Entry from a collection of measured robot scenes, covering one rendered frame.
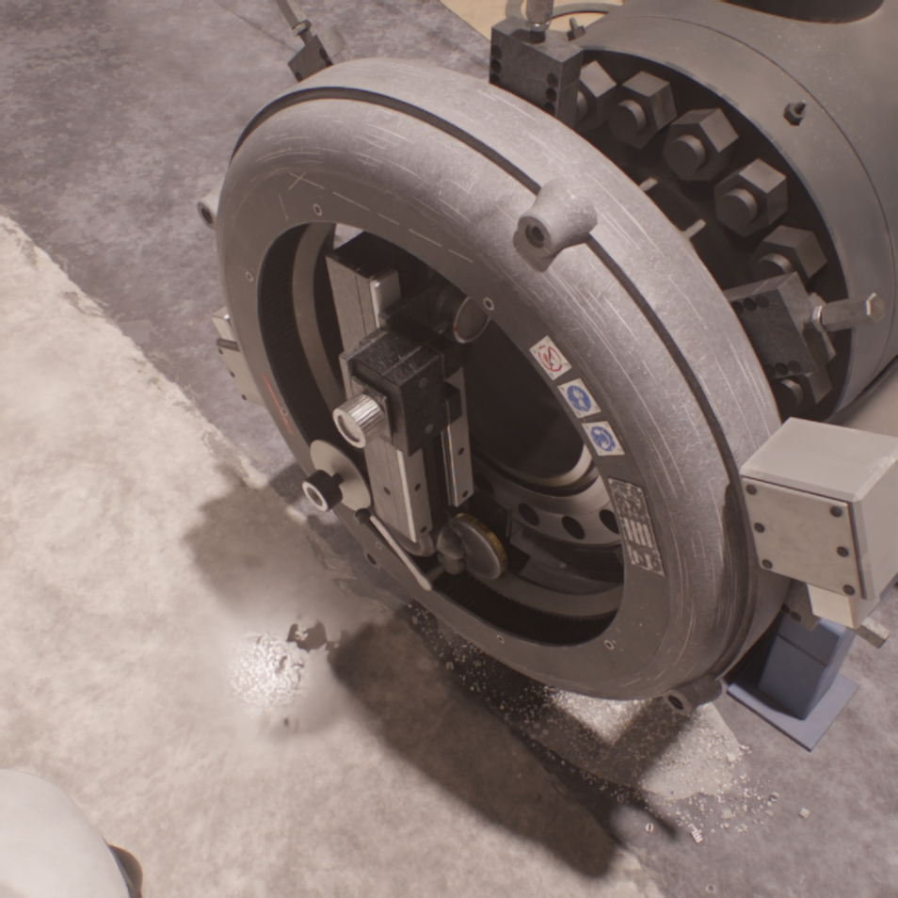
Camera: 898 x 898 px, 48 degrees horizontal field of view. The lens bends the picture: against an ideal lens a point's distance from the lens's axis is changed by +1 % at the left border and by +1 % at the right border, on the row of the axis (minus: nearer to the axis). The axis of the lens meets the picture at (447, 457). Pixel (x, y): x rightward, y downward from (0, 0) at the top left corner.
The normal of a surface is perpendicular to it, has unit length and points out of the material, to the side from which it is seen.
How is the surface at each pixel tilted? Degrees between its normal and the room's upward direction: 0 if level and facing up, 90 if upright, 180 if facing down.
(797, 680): 90
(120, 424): 0
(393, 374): 2
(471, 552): 90
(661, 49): 1
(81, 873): 48
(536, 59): 90
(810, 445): 23
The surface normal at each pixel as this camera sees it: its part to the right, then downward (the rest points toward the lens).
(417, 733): -0.04, -0.66
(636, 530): -0.69, 0.56
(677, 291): 0.39, -0.22
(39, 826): 0.38, -0.85
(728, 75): 0.13, -0.52
